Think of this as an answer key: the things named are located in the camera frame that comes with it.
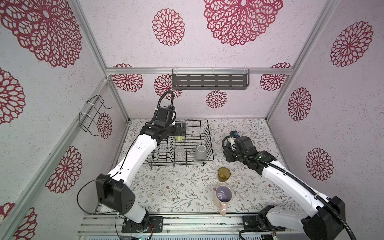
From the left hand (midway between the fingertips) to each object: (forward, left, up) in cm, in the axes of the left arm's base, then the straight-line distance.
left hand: (177, 129), depth 81 cm
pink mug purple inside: (-28, -25, -23) cm, 44 cm away
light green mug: (+8, 0, -17) cm, 19 cm away
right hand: (-9, -27, -6) cm, 29 cm away
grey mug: (-6, -13, -14) cm, 20 cm away
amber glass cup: (-15, -27, -24) cm, 39 cm away
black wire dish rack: (+8, -8, -25) cm, 27 cm away
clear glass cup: (-5, -1, -16) cm, 17 cm away
